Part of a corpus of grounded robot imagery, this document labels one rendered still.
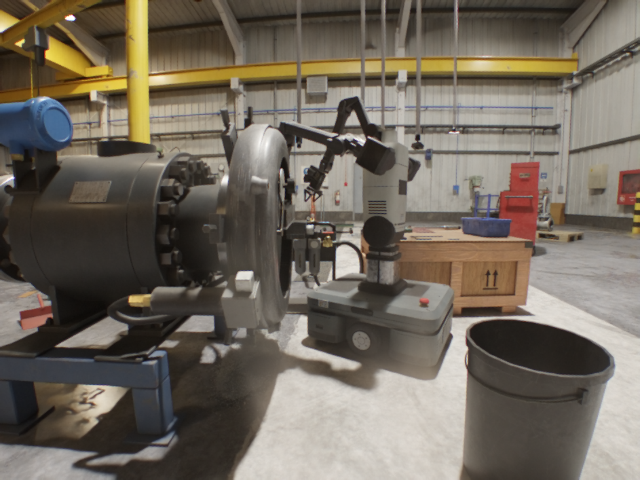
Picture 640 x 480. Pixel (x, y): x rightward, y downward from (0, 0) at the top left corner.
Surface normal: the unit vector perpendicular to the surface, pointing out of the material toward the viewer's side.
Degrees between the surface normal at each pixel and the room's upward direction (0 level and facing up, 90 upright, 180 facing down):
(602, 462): 0
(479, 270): 90
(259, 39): 90
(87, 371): 90
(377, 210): 100
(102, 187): 62
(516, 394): 93
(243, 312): 112
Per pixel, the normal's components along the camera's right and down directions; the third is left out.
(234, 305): 0.00, 0.49
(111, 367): 0.00, 0.12
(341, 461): 0.00, -0.99
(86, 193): 0.00, -0.36
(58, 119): 1.00, 0.00
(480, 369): -0.98, 0.07
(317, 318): -0.52, 0.11
